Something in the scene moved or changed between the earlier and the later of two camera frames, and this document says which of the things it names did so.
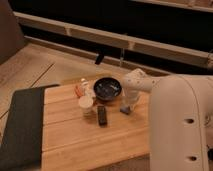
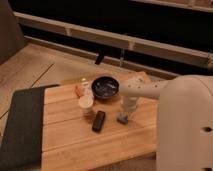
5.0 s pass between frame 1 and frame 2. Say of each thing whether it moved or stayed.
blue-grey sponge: moved
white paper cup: stayed
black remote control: moved
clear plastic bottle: stayed
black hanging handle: stayed
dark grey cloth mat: stayed
